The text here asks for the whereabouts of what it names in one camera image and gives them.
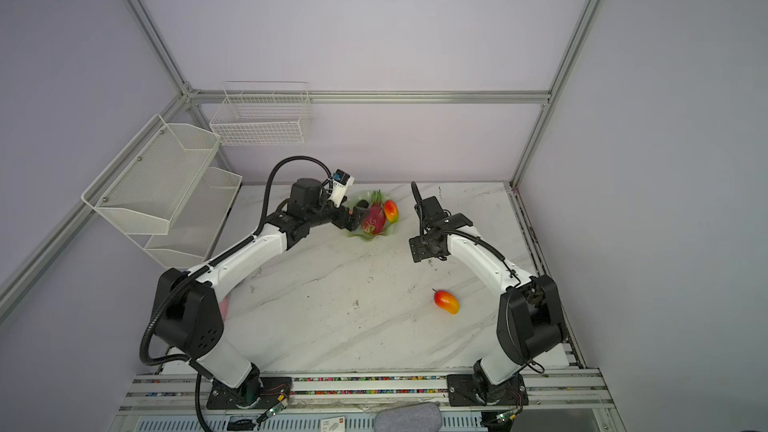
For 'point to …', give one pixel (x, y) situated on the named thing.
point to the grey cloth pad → (414, 417)
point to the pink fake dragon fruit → (374, 223)
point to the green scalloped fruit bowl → (391, 227)
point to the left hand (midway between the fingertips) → (355, 207)
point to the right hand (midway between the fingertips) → (427, 246)
